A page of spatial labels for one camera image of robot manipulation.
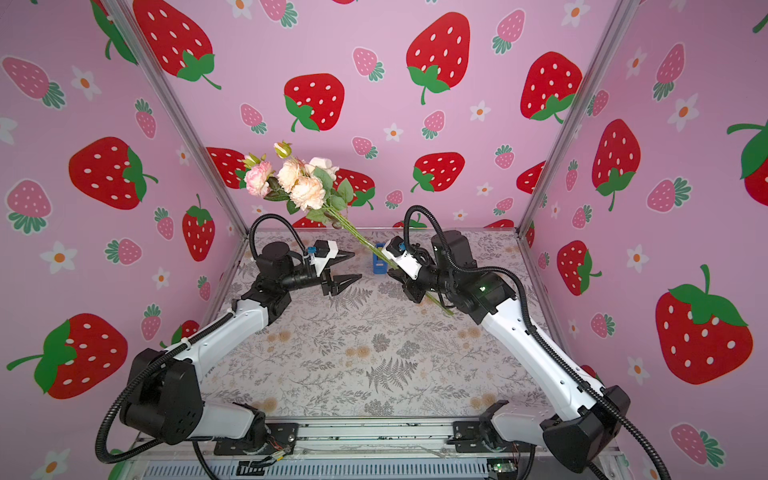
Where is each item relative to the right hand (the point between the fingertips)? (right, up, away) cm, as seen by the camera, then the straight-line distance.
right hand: (388, 273), depth 68 cm
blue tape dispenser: (-4, +1, +39) cm, 40 cm away
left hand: (-8, +2, +7) cm, 11 cm away
